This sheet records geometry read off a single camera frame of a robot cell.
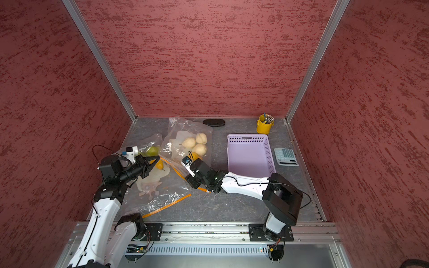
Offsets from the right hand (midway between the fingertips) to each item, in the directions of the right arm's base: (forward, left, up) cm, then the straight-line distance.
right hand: (190, 177), depth 82 cm
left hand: (+3, +12, +13) cm, 18 cm away
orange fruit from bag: (+14, -1, -3) cm, 14 cm away
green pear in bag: (+17, +24, -2) cm, 29 cm away
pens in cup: (+33, -45, +7) cm, 56 cm away
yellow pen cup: (+36, -45, -5) cm, 58 cm away
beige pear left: (+24, +4, -3) cm, 25 cm away
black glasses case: (+45, -12, -8) cm, 47 cm away
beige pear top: (+26, -4, -2) cm, 26 cm away
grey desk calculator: (+16, -55, -9) cm, 58 cm away
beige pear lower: (+19, -3, -4) cm, 20 cm away
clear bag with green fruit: (-5, +21, -8) cm, 23 cm away
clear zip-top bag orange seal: (+29, +8, -5) cm, 31 cm away
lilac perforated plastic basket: (+19, -34, -11) cm, 41 cm away
